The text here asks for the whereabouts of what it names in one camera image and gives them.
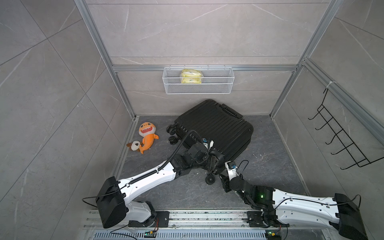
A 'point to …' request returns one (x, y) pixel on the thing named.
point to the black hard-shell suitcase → (218, 125)
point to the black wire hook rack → (356, 154)
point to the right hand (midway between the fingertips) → (223, 174)
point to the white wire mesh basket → (215, 80)
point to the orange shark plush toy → (147, 129)
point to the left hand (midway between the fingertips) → (216, 157)
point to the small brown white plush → (135, 145)
